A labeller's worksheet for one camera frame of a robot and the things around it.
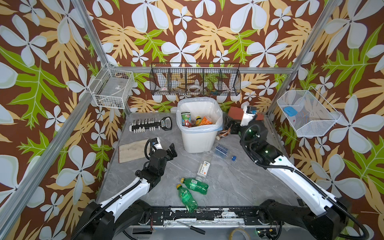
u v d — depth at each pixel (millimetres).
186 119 884
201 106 909
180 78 973
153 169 635
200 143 882
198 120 981
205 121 795
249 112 587
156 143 710
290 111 862
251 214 746
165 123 1122
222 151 931
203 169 861
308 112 835
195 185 793
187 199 800
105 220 400
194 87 985
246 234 666
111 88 876
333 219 371
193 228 711
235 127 628
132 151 993
